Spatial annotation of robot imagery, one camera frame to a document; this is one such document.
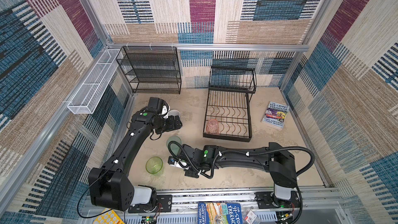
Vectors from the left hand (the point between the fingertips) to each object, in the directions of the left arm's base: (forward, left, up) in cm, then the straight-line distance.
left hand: (176, 125), depth 81 cm
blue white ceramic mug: (+13, +3, -6) cm, 15 cm away
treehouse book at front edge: (-36, -20, -14) cm, 44 cm away
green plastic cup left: (-15, +12, -15) cm, 24 cm away
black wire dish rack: (+19, -31, -15) cm, 39 cm away
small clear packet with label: (-38, -33, -15) cm, 53 cm away
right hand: (-17, -8, -11) cm, 22 cm away
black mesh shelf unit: (+47, +21, 0) cm, 51 cm away
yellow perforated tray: (-36, +29, -16) cm, 49 cm away
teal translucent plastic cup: (-18, -3, +11) cm, 21 cm away
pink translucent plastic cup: (+7, -20, -13) cm, 25 cm away
